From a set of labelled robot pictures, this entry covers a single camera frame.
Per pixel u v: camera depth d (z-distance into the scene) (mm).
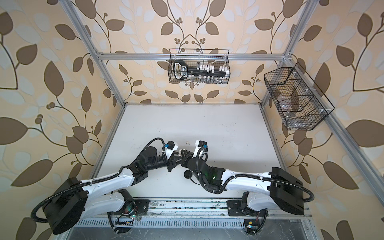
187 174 844
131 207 707
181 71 844
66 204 418
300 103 734
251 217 722
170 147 677
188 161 653
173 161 704
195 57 906
